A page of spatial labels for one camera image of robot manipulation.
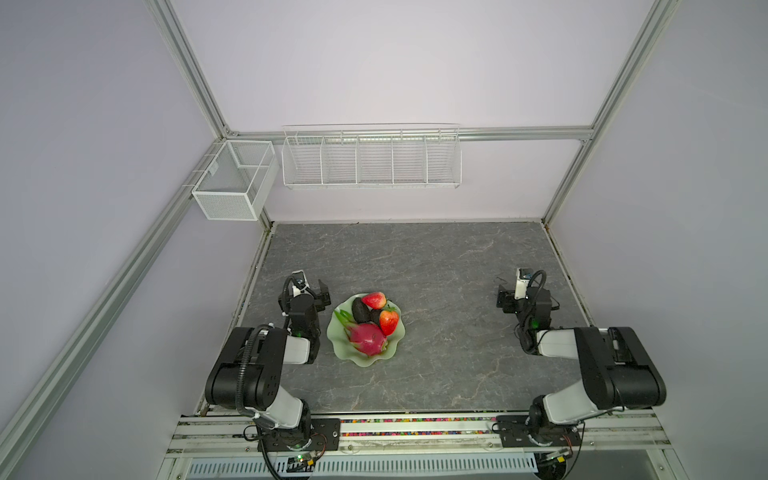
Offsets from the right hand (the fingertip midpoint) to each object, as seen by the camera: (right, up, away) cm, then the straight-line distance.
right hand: (518, 287), depth 94 cm
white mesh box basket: (-93, +36, +8) cm, 100 cm away
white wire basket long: (-47, +43, +6) cm, 64 cm away
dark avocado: (-50, -7, -4) cm, 50 cm away
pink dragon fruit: (-47, -13, -11) cm, 50 cm away
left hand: (-67, +1, -2) cm, 67 cm away
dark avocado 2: (-45, -8, -6) cm, 46 cm away
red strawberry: (-41, -8, -9) cm, 43 cm away
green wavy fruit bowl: (-54, -17, -8) cm, 57 cm away
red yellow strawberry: (-45, -3, -5) cm, 45 cm away
